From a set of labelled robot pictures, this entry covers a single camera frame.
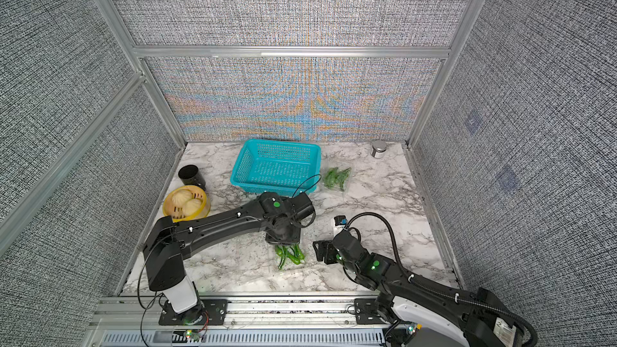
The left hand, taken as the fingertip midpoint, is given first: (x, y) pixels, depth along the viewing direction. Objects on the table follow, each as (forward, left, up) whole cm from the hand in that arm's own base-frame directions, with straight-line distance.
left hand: (297, 241), depth 77 cm
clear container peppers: (+39, -21, -11) cm, 45 cm away
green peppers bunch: (+30, -17, -8) cm, 35 cm away
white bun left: (+21, +45, -5) cm, 50 cm away
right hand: (+2, -8, -4) cm, 9 cm away
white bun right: (+17, +39, -5) cm, 43 cm away
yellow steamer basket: (+16, +46, -8) cm, 50 cm away
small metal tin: (+44, -38, -5) cm, 58 cm away
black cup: (+31, +43, -3) cm, 53 cm away
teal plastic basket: (+40, +9, -11) cm, 42 cm away
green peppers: (0, +2, -10) cm, 11 cm away
